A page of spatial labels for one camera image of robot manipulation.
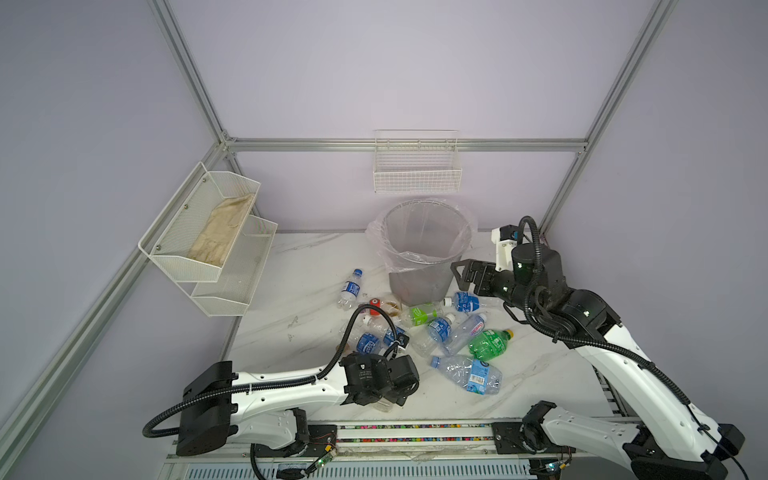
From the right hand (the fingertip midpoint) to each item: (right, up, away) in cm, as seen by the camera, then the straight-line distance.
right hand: (464, 265), depth 65 cm
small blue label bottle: (-30, -9, +31) cm, 44 cm away
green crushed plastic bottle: (+13, -24, +22) cm, 35 cm away
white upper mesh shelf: (-70, +8, +14) cm, 72 cm away
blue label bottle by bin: (+8, -13, +30) cm, 33 cm away
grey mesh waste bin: (-9, -8, +29) cm, 31 cm away
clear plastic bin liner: (-6, +10, +36) cm, 38 cm away
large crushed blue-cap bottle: (+5, -30, +16) cm, 35 cm away
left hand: (-17, -29, +11) cm, 35 cm away
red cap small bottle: (-20, -10, +1) cm, 23 cm away
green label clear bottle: (-9, -16, +26) cm, 32 cm away
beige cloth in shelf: (-63, +9, +15) cm, 66 cm away
